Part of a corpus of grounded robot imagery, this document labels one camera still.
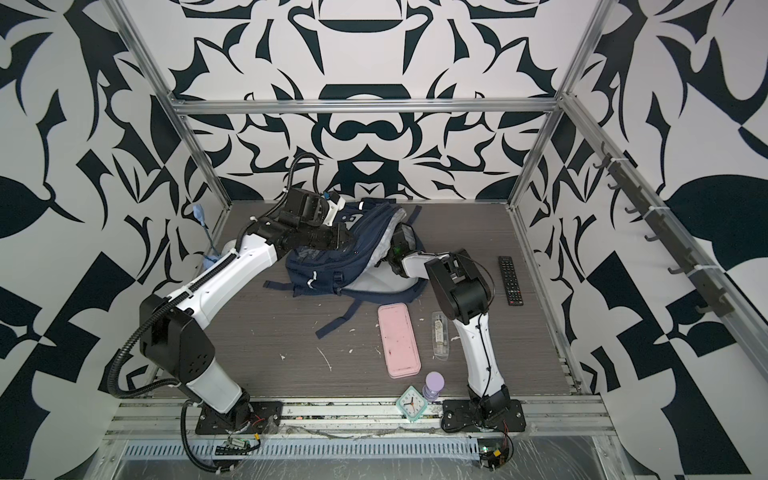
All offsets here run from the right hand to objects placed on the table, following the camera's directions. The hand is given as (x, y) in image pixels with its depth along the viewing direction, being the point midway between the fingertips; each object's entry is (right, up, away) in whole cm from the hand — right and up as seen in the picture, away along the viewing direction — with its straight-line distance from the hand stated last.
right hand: (349, 245), depth 97 cm
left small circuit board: (-25, -48, -25) cm, 59 cm away
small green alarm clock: (+18, -38, -23) cm, 48 cm away
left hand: (+4, +4, -18) cm, 19 cm away
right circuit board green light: (+37, -48, -26) cm, 66 cm away
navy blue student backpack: (+3, -7, -14) cm, 16 cm away
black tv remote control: (+51, -13, -1) cm, 53 cm away
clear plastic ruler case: (+27, -26, -11) cm, 39 cm away
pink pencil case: (+16, -26, -12) cm, 33 cm away
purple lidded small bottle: (+23, -32, -26) cm, 47 cm away
